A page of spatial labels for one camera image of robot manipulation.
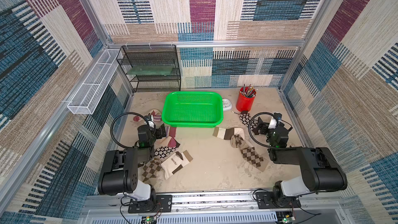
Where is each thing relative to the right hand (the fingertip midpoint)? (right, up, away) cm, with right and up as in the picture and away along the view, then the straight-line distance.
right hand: (268, 120), depth 92 cm
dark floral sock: (-60, -18, -3) cm, 63 cm away
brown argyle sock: (-12, -17, -5) cm, 22 cm away
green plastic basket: (-45, +6, +16) cm, 48 cm away
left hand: (-66, -3, +2) cm, 66 cm away
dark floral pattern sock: (-10, 0, +10) cm, 15 cm away
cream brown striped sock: (-54, -23, -7) cm, 59 cm away
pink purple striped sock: (-69, +3, +12) cm, 70 cm away
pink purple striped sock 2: (-58, -8, +5) cm, 59 cm away
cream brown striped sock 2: (-23, -9, +5) cm, 25 cm away
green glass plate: (-69, +29, +2) cm, 75 cm away
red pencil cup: (-11, +13, +7) cm, 18 cm away
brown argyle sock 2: (-66, -25, -10) cm, 71 cm away
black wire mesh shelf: (-71, +41, +10) cm, 83 cm away
